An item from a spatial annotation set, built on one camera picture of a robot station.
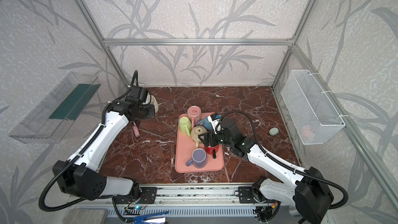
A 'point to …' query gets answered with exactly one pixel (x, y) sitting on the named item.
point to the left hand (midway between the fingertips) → (153, 107)
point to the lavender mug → (199, 158)
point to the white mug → (151, 100)
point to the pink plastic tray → (188, 158)
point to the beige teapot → (196, 131)
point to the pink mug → (194, 113)
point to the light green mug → (185, 125)
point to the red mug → (212, 150)
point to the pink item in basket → (308, 132)
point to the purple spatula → (137, 131)
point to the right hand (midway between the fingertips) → (204, 129)
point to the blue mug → (206, 123)
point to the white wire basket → (314, 110)
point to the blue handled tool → (155, 219)
